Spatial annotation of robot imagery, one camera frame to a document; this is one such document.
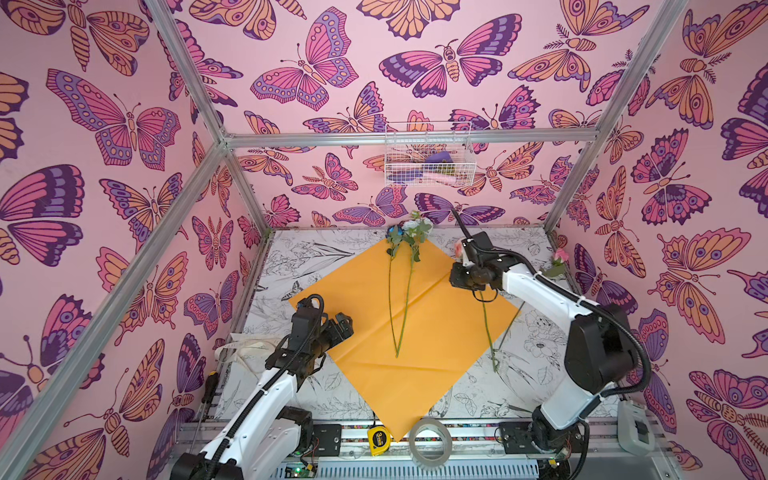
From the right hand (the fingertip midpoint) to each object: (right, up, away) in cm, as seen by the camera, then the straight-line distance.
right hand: (454, 275), depth 91 cm
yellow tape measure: (-22, -39, -18) cm, 48 cm away
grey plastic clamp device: (+38, -36, -20) cm, 56 cm away
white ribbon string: (-60, -23, -3) cm, 65 cm away
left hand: (-33, -13, -6) cm, 36 cm away
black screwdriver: (-70, -33, -8) cm, 78 cm away
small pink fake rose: (+41, +6, +16) cm, 44 cm away
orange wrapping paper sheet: (-12, -18, +2) cm, 22 cm away
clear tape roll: (-13, -40, -23) cm, 48 cm away
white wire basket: (-7, +38, +4) cm, 39 cm away
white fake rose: (-9, +16, +22) cm, 29 cm away
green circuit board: (-41, -47, -18) cm, 65 cm away
